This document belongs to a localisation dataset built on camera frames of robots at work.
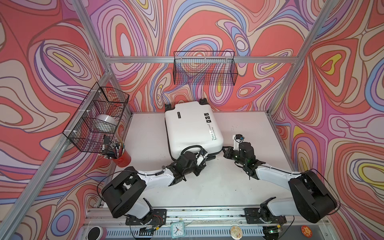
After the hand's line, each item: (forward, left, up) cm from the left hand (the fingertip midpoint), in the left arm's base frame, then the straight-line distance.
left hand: (206, 161), depth 85 cm
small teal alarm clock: (-32, +15, -6) cm, 36 cm away
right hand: (+7, -9, 0) cm, 11 cm away
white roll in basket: (+11, +51, +24) cm, 57 cm away
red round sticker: (-32, -46, -7) cm, 56 cm away
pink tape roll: (-33, +51, -2) cm, 61 cm away
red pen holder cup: (+1, +48, 0) cm, 48 cm away
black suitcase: (+17, +6, +13) cm, 22 cm away
